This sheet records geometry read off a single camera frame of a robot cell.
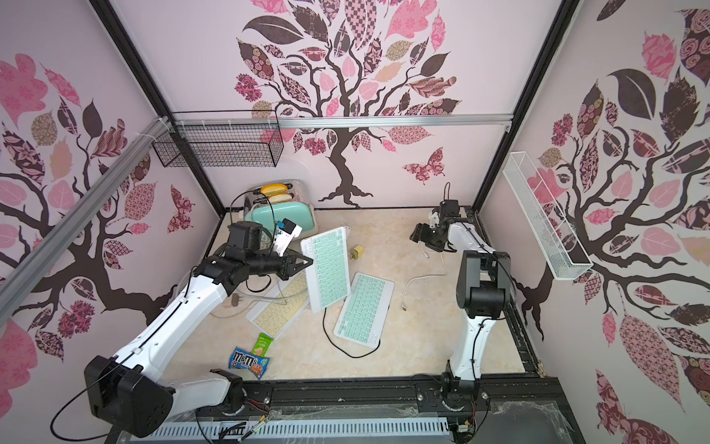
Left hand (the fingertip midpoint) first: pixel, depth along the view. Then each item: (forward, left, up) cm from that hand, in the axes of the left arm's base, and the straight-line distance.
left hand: (307, 266), depth 75 cm
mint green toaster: (+32, +17, -6) cm, 37 cm away
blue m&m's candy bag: (-18, +21, -21) cm, 35 cm away
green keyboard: (0, -5, -6) cm, 8 cm away
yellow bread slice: (+37, +18, -4) cm, 41 cm away
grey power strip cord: (-1, +21, -19) cm, 29 cm away
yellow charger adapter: (+19, -14, -19) cm, 30 cm away
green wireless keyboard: (-3, -16, -22) cm, 28 cm away
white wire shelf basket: (+4, -71, +2) cm, 71 cm away
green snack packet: (-14, +16, -23) cm, 31 cm away
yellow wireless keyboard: (-1, +12, -23) cm, 26 cm away
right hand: (+20, -36, -15) cm, 44 cm away
